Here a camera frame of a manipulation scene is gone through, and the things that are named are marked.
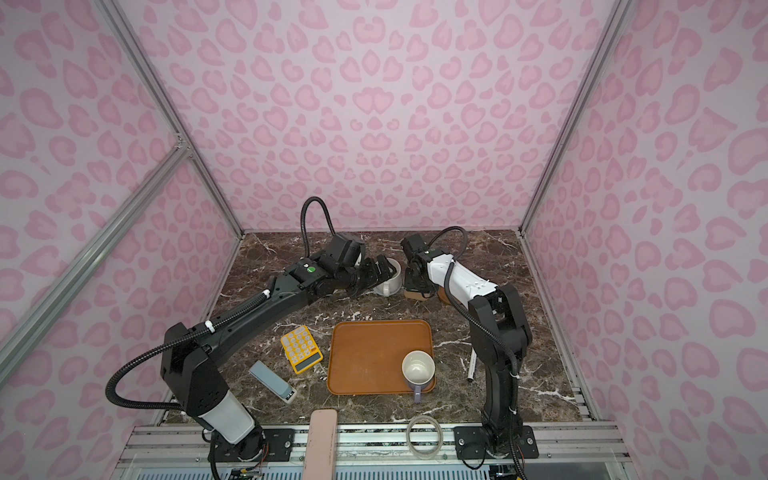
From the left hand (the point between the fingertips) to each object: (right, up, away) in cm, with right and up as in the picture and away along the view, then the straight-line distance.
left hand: (390, 272), depth 78 cm
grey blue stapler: (-31, -29, +2) cm, 43 cm away
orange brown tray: (-8, -26, +10) cm, 29 cm away
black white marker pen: (+24, -26, +8) cm, 36 cm away
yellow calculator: (-26, -23, +10) cm, 37 cm away
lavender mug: (+8, -28, +6) cm, 30 cm away
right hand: (+8, -5, +17) cm, 19 cm away
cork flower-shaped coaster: (+8, -9, +23) cm, 25 cm away
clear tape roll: (+12, -42, -3) cm, 44 cm away
